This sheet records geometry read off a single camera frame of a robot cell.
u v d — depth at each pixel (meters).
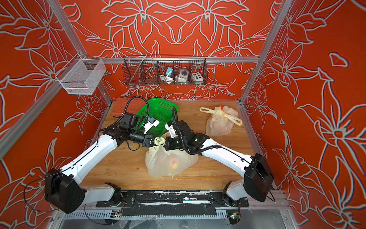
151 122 0.66
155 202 0.73
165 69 1.00
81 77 0.90
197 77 0.95
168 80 0.86
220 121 0.88
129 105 0.63
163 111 1.10
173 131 0.68
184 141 0.57
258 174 0.40
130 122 0.61
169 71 0.83
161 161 0.76
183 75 0.91
